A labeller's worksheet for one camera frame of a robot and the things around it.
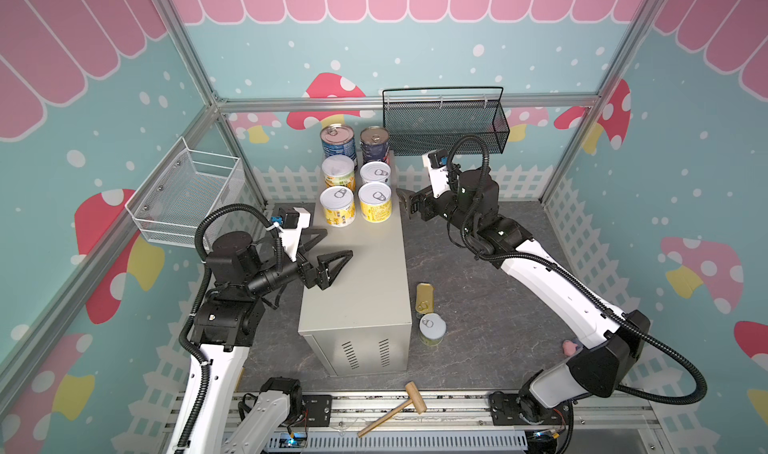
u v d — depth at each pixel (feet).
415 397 2.48
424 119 3.16
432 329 2.72
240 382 2.59
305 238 2.06
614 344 1.31
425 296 3.05
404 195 2.07
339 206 2.13
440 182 1.91
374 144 2.34
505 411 2.42
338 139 2.35
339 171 2.25
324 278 1.73
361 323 1.76
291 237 1.67
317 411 2.44
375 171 2.34
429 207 2.02
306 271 1.71
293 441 2.38
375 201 2.16
